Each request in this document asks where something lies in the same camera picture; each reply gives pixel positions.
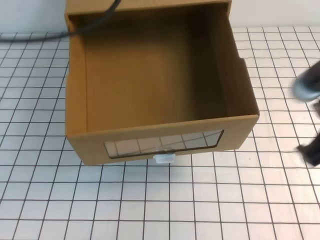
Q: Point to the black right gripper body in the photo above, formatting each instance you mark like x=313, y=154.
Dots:
x=311, y=152

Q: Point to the white drawer handle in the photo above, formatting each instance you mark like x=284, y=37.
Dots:
x=164, y=158

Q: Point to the brown cardboard drawer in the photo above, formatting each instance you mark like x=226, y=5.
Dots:
x=165, y=80

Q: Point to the white grid tablecloth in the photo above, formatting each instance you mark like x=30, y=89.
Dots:
x=262, y=191

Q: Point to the upper brown cardboard box shell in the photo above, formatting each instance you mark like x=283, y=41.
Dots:
x=79, y=7

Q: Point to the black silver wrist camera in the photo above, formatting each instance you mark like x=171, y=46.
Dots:
x=306, y=86

